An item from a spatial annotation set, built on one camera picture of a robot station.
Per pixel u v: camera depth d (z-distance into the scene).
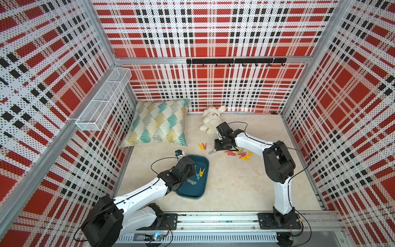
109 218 0.40
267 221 0.73
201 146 1.01
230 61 0.89
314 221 0.75
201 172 0.89
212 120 1.02
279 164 0.53
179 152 0.77
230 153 0.98
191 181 0.85
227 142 0.73
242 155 0.97
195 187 0.80
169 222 0.73
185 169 0.63
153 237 0.69
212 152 0.98
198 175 0.88
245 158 0.96
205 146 1.02
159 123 0.93
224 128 0.78
